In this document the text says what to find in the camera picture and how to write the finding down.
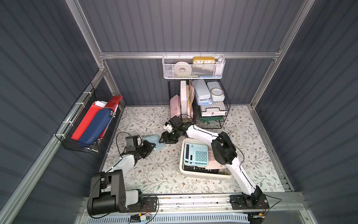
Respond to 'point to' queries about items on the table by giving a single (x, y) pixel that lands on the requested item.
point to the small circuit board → (137, 218)
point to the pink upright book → (183, 98)
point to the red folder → (92, 111)
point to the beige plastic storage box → (223, 172)
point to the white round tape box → (217, 94)
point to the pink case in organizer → (175, 106)
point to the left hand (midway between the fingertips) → (155, 145)
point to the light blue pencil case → (203, 94)
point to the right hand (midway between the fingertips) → (165, 143)
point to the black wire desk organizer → (220, 108)
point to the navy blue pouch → (93, 129)
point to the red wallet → (113, 103)
